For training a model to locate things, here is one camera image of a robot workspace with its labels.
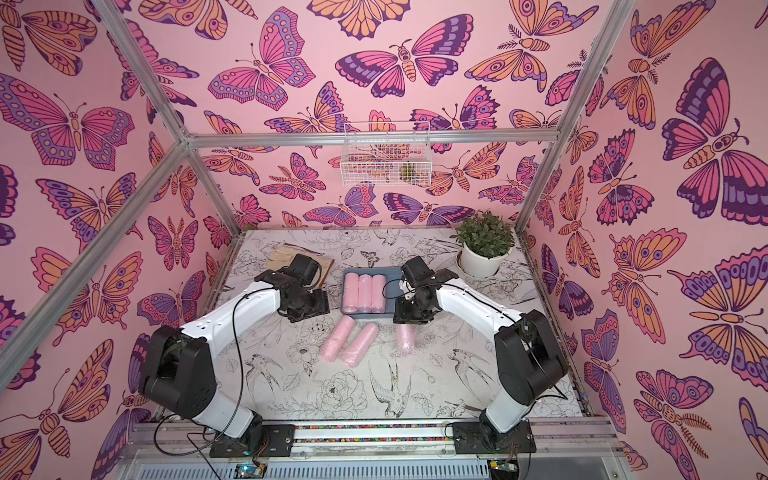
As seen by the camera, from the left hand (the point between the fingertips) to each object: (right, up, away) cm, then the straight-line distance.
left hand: (325, 307), depth 89 cm
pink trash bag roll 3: (+16, +4, +11) cm, 20 cm away
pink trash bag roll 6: (+24, -7, -8) cm, 26 cm away
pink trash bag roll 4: (+4, -9, -1) cm, 10 cm away
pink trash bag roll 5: (+11, -11, -1) cm, 15 cm away
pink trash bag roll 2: (+11, +3, +11) cm, 16 cm away
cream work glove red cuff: (-21, +16, +23) cm, 35 cm away
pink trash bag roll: (+7, +3, +9) cm, 12 cm away
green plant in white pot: (+49, +20, +3) cm, 53 cm away
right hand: (+21, -3, -3) cm, 21 cm away
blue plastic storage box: (+21, +8, +17) cm, 28 cm away
